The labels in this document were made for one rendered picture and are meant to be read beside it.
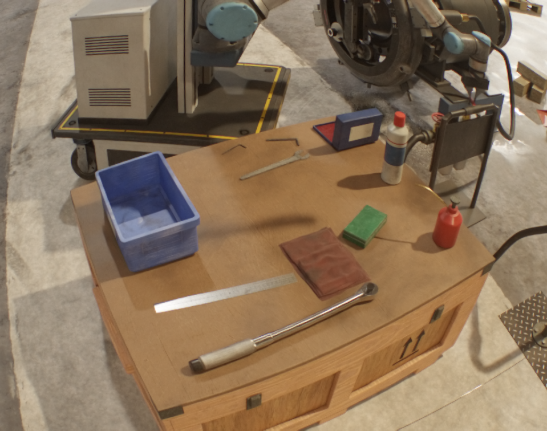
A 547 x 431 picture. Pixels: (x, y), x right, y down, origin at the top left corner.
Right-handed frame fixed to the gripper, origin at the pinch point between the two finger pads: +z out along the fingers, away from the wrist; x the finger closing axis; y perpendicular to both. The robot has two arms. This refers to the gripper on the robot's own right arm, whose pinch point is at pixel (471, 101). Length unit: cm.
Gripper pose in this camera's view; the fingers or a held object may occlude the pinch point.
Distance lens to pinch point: 228.2
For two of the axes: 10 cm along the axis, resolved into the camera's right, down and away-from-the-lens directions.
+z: -0.2, 7.6, 6.5
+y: 0.3, -6.5, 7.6
